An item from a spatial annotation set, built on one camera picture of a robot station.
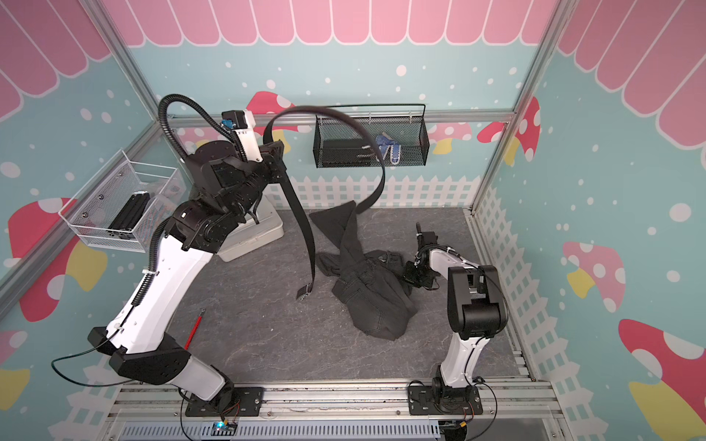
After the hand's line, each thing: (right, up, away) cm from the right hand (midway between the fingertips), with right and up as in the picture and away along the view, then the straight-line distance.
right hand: (407, 280), depth 98 cm
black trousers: (-13, 0, -8) cm, 15 cm away
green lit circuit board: (-53, -36, -25) cm, 69 cm away
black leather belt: (-32, +3, -13) cm, 35 cm away
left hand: (-33, +35, -38) cm, 61 cm away
